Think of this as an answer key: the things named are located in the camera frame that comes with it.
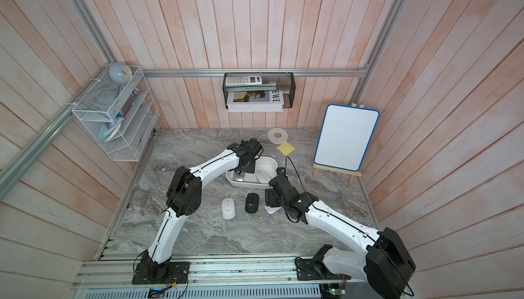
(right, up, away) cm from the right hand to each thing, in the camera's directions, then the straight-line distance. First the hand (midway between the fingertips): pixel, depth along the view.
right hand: (274, 191), depth 85 cm
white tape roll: (+5, +25, +33) cm, 42 cm away
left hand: (-15, +8, +14) cm, 22 cm away
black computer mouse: (-10, -6, +4) cm, 12 cm away
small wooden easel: (+37, +6, +8) cm, 39 cm away
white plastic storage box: (-3, +7, +19) cm, 20 cm away
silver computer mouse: (-18, +4, +15) cm, 23 cm away
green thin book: (-10, +45, +4) cm, 46 cm away
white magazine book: (-5, +40, +9) cm, 42 cm away
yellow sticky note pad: (+9, +18, +27) cm, 33 cm away
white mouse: (-20, -8, +1) cm, 21 cm away
